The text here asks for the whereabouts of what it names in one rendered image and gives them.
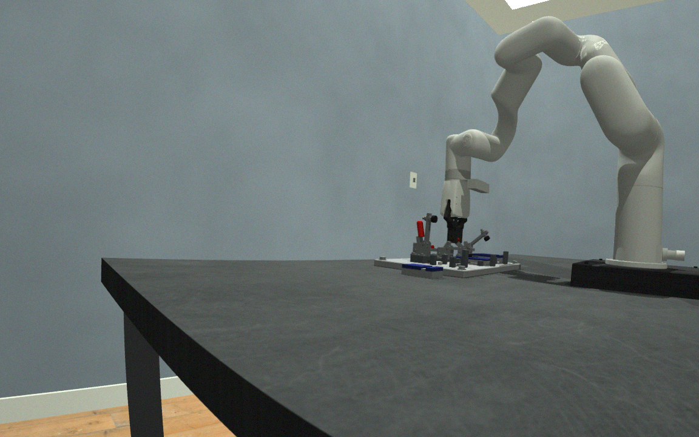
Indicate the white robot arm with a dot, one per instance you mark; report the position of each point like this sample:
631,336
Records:
620,111

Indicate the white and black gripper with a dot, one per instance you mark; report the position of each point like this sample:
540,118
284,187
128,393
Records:
455,202

